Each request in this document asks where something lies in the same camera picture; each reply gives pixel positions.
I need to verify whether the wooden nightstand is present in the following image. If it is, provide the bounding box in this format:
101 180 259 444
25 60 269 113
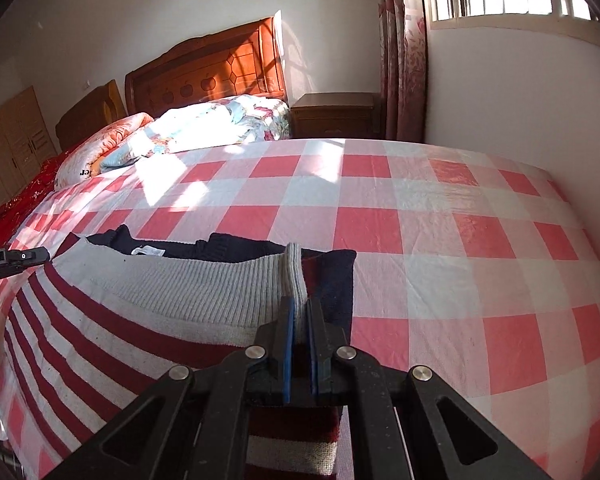
290 92 383 140

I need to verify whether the red grey striped sweater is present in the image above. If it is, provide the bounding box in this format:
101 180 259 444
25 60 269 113
0 225 358 480

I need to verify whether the orange floral pillow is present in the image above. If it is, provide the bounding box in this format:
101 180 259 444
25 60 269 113
54 112 156 191

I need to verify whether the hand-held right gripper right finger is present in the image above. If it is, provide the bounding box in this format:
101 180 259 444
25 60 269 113
307 299 551 480

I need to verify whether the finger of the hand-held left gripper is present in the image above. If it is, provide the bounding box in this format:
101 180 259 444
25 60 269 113
6 246 51 267

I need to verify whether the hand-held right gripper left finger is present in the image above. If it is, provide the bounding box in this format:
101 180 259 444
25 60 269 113
45 297 297 480

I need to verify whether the bed with pink checked sheet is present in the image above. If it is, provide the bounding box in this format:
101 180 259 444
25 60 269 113
0 137 600 480

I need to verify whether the small plain wooden headboard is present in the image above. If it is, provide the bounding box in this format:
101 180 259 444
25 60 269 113
55 79 128 153

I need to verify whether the light wooden wardrobe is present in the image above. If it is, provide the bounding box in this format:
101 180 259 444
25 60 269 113
0 85 58 211

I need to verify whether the pale patchwork quilt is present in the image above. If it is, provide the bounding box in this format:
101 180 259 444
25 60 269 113
100 94 293 171

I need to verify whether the red floral blanket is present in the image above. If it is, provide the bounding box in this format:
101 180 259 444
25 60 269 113
0 152 76 251

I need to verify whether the large carved wooden headboard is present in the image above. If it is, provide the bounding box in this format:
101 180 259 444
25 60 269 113
125 16 287 116

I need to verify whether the pink floral curtain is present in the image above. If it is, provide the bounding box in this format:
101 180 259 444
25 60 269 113
377 0 428 143

